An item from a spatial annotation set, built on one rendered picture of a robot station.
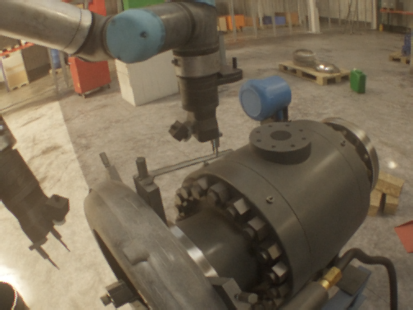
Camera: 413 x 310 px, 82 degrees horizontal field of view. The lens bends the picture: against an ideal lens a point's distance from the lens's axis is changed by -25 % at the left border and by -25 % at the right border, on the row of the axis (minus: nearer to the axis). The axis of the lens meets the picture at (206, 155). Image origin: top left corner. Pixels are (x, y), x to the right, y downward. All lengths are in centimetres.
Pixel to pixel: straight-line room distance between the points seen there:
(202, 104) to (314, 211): 47
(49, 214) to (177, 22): 35
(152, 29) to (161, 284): 45
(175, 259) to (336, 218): 56
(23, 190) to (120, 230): 27
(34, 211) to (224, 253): 56
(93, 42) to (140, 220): 36
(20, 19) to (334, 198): 93
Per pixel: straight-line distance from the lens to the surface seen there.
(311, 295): 67
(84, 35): 53
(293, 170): 91
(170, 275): 58
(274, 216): 80
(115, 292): 105
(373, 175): 136
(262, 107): 115
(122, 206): 67
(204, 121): 62
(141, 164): 64
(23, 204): 46
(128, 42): 46
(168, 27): 47
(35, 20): 50
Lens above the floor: 136
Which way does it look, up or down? 29 degrees down
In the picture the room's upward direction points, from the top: 8 degrees counter-clockwise
